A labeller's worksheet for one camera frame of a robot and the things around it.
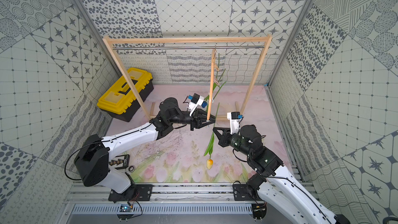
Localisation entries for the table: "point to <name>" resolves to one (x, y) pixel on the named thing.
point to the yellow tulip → (210, 146)
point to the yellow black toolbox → (120, 101)
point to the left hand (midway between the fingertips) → (215, 117)
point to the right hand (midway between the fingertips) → (213, 131)
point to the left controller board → (124, 208)
